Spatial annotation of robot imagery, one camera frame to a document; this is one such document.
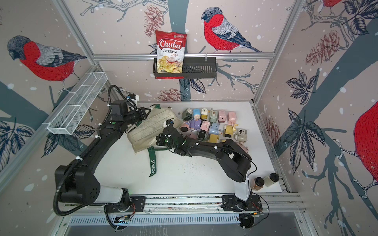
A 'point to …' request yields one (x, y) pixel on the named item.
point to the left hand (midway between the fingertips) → (152, 106)
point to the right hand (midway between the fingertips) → (154, 137)
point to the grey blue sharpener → (214, 128)
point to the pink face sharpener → (184, 127)
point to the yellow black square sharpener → (228, 130)
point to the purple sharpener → (195, 124)
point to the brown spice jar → (258, 183)
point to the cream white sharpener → (240, 135)
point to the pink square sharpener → (232, 116)
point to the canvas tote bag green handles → (144, 135)
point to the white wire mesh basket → (75, 108)
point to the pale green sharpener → (213, 118)
